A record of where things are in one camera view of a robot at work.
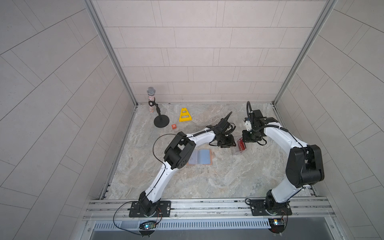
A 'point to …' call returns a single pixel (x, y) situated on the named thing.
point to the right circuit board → (277, 225)
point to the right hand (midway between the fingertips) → (243, 138)
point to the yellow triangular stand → (184, 114)
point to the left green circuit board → (147, 228)
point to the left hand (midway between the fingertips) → (237, 143)
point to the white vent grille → (212, 224)
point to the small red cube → (174, 126)
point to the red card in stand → (241, 145)
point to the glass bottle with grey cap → (151, 92)
